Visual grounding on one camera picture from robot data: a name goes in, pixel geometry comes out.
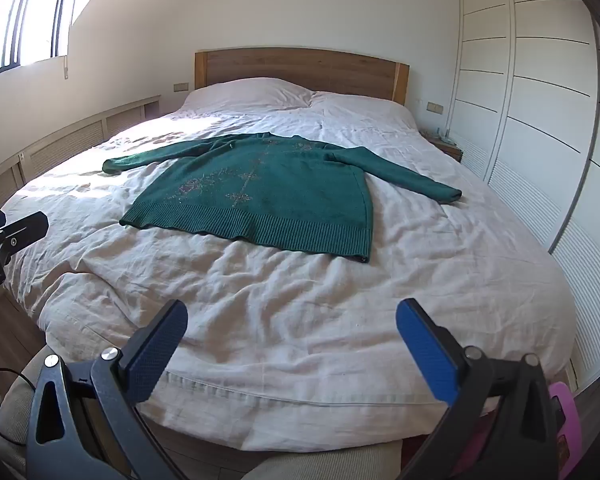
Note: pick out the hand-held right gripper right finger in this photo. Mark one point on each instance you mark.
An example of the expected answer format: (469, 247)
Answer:
(425, 355)

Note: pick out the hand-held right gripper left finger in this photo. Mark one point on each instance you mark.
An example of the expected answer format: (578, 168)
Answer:
(155, 355)

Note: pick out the green knitted sweater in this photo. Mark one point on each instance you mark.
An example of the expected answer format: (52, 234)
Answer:
(260, 195)

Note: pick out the white radiator cover cabinet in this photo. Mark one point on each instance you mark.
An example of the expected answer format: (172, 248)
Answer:
(65, 142)

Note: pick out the bed with white duvet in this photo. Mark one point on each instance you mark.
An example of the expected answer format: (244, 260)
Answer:
(305, 320)

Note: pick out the pink plastic object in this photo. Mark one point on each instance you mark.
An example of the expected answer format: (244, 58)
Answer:
(564, 410)

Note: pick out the wooden nightstand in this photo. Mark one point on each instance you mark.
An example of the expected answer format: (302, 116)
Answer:
(450, 149)

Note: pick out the white pillow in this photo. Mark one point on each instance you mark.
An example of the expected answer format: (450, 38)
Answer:
(250, 92)
(365, 107)

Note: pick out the white slatted wardrobe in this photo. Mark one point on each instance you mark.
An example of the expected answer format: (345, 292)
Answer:
(540, 110)

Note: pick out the wooden headboard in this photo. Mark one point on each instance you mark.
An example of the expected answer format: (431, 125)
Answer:
(300, 67)

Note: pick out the wall switch plate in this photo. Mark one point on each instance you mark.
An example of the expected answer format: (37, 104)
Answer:
(434, 107)
(180, 87)

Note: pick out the window with dark frame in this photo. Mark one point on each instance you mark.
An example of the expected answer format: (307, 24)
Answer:
(25, 10)

